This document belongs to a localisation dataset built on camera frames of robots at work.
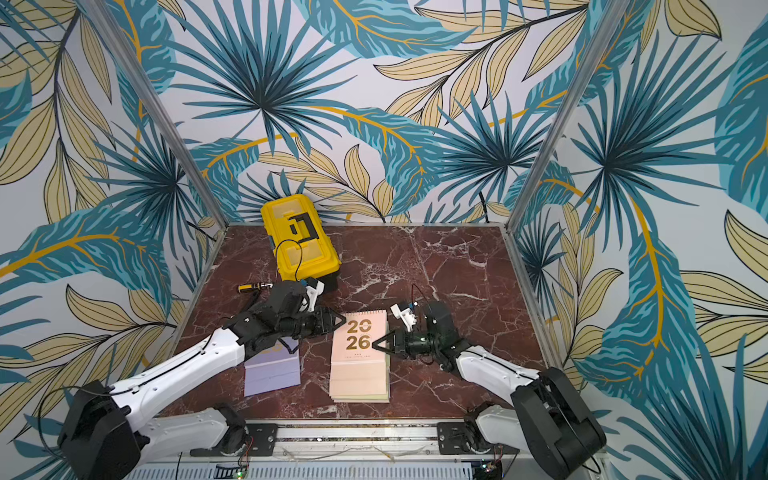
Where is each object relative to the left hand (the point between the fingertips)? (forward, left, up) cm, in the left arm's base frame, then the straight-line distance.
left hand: (341, 326), depth 77 cm
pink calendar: (-8, -5, -8) cm, 12 cm away
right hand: (-4, -9, -3) cm, 10 cm away
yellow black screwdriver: (+20, +32, -13) cm, 40 cm away
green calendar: (-14, -6, -12) cm, 20 cm away
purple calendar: (-7, +19, -14) cm, 25 cm away
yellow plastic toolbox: (+28, +16, +2) cm, 33 cm away
